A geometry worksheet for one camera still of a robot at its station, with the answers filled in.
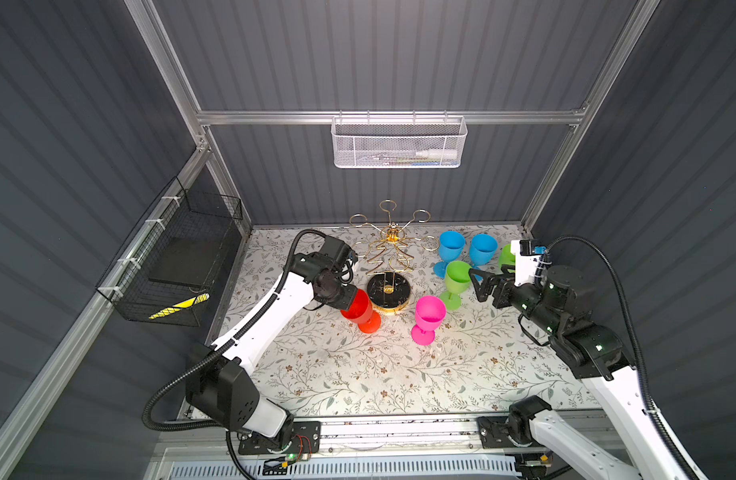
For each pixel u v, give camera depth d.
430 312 0.86
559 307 0.48
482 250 0.92
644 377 0.42
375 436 0.75
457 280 0.84
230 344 0.43
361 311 0.75
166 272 0.70
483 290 0.60
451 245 0.95
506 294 0.58
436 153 0.93
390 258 1.12
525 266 0.55
